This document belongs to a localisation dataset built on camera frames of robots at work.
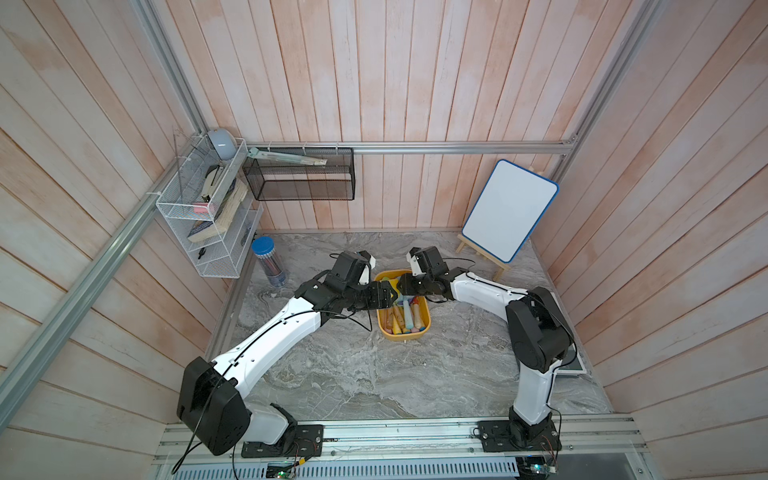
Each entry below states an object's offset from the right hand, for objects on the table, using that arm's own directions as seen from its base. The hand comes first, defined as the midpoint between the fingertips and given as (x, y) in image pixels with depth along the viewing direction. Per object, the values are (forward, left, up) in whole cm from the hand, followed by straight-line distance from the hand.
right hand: (400, 284), depth 96 cm
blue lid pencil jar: (+3, +42, +13) cm, 44 cm away
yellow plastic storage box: (+4, +6, -2) cm, 7 cm away
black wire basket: (+33, +46, +17) cm, 59 cm away
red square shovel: (-10, -5, -1) cm, 11 cm away
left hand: (-15, +4, +13) cm, 20 cm away
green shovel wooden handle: (-12, 0, -1) cm, 12 cm away
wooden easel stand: (+15, -28, 0) cm, 32 cm away
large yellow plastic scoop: (-12, +3, -1) cm, 13 cm away
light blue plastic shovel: (-14, -3, 0) cm, 14 cm away
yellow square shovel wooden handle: (+1, +2, -1) cm, 2 cm away
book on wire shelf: (0, +53, +25) cm, 59 cm away
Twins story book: (-25, -48, -4) cm, 54 cm away
